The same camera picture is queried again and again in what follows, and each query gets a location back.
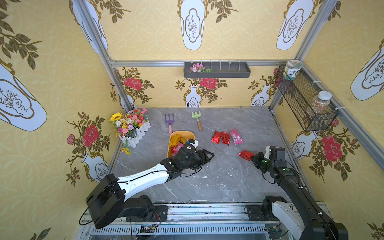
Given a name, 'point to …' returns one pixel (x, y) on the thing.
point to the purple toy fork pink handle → (169, 121)
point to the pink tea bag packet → (235, 136)
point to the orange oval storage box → (190, 135)
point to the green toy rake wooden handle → (197, 116)
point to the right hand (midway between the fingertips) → (251, 155)
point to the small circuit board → (147, 229)
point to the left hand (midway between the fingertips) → (208, 155)
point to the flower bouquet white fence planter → (131, 127)
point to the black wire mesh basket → (299, 92)
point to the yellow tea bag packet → (174, 139)
